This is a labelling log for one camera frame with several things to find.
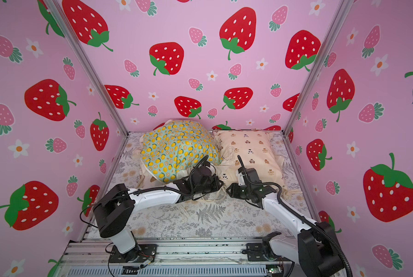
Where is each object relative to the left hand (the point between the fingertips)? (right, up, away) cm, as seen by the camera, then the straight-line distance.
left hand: (227, 183), depth 82 cm
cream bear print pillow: (+9, +17, +14) cm, 24 cm away
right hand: (0, -4, +2) cm, 5 cm away
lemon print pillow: (-27, +16, -2) cm, 32 cm away
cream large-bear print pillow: (-43, 0, +8) cm, 43 cm away
